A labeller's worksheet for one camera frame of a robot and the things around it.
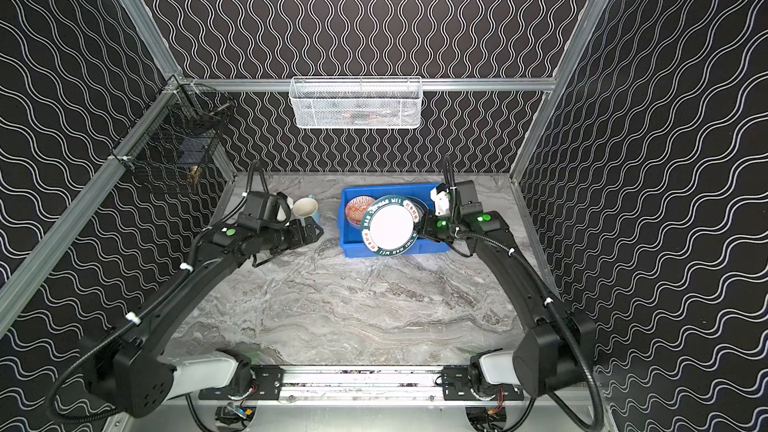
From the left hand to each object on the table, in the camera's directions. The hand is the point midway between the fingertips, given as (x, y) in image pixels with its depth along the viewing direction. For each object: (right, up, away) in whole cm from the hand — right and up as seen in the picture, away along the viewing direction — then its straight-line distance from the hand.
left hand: (311, 231), depth 79 cm
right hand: (+28, +1, +1) cm, 28 cm away
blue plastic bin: (+9, -5, +16) cm, 19 cm away
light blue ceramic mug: (-6, +6, +17) cm, 19 cm away
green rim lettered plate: (+21, +1, +4) cm, 22 cm away
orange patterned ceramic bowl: (+9, +6, +24) cm, 26 cm away
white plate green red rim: (+28, +6, +2) cm, 29 cm away
